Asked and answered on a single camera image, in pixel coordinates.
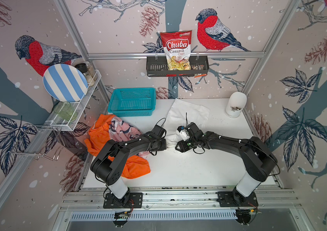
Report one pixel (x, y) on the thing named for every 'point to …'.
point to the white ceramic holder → (236, 103)
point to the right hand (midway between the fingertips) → (178, 146)
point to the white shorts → (195, 114)
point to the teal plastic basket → (132, 102)
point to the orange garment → (99, 136)
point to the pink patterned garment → (120, 131)
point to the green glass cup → (64, 109)
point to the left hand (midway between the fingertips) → (166, 143)
